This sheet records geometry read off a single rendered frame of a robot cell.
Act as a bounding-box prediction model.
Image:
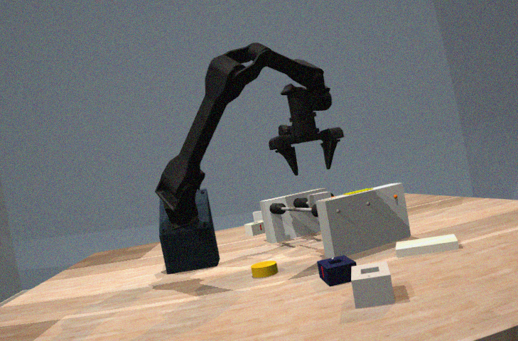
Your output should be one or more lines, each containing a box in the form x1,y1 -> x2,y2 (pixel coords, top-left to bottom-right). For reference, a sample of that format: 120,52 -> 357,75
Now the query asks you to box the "yellow short cylinder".
251,261 -> 279,277

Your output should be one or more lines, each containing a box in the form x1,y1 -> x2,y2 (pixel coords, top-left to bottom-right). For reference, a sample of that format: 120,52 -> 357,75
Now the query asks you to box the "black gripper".
269,109 -> 344,175

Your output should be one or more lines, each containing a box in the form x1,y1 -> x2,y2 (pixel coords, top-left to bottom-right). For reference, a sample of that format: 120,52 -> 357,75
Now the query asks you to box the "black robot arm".
155,42 -> 332,230

